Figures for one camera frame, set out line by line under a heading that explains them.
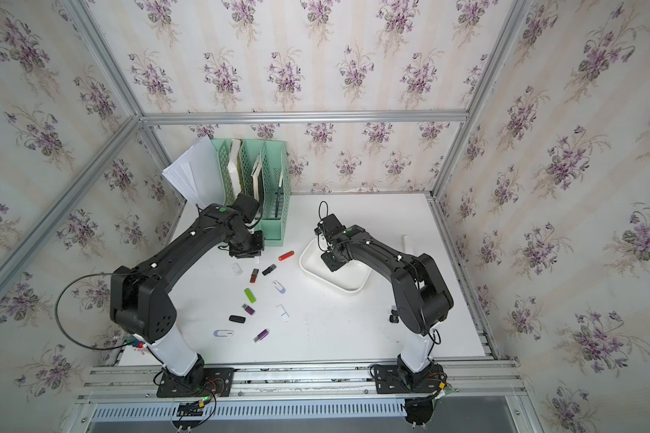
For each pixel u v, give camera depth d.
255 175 0.98
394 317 0.84
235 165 0.93
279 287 0.92
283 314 0.86
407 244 1.00
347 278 0.88
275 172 1.15
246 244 0.72
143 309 0.44
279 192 1.04
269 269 0.96
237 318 0.85
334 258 0.78
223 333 0.82
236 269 0.96
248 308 0.87
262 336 0.82
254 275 0.94
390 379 0.73
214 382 0.72
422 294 0.48
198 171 0.96
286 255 1.00
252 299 0.90
